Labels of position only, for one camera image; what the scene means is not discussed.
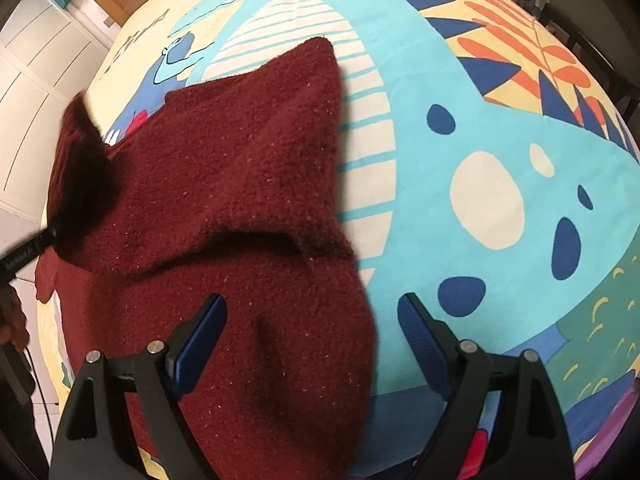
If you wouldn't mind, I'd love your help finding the dark red knitted sweater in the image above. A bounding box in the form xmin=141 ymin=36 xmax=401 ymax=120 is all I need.
xmin=36 ymin=38 xmax=376 ymax=479

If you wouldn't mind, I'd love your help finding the person's left hand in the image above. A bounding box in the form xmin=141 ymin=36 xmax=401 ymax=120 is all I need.
xmin=1 ymin=284 xmax=29 ymax=351

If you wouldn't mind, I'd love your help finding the white panelled wardrobe door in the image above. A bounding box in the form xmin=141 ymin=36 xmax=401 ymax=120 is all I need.
xmin=1 ymin=0 xmax=107 ymax=221

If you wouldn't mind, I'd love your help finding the colourful dinosaur print bedsheet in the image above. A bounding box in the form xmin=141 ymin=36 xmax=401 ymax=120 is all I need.
xmin=75 ymin=0 xmax=639 ymax=479

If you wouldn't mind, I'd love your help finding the dark wooden chair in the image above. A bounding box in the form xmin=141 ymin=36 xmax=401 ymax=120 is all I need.
xmin=539 ymin=3 xmax=639 ymax=124

